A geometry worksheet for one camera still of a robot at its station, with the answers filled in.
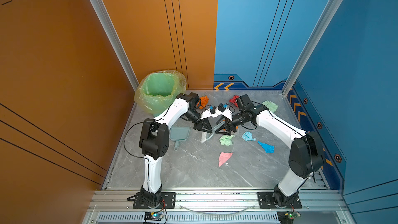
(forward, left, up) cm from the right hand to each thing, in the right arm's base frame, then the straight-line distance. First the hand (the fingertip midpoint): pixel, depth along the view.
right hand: (216, 127), depth 81 cm
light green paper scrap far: (+26, -41, -16) cm, 51 cm away
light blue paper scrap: (+3, -20, -15) cm, 25 cm away
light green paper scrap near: (0, -7, -14) cm, 16 cm away
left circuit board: (-37, +30, -17) cm, 51 cm away
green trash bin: (+33, +35, +2) cm, 48 cm away
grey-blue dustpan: (+6, +24, -16) cm, 29 cm away
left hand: (+2, +3, -4) cm, 6 cm away
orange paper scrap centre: (-3, -10, +4) cm, 11 cm away
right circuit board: (-37, -32, -19) cm, 52 cm away
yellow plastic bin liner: (+9, +31, +8) cm, 33 cm away
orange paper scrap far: (+31, +7, -14) cm, 35 cm away
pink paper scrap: (-10, -4, -17) cm, 20 cm away
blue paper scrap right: (-4, -31, -17) cm, 35 cm away
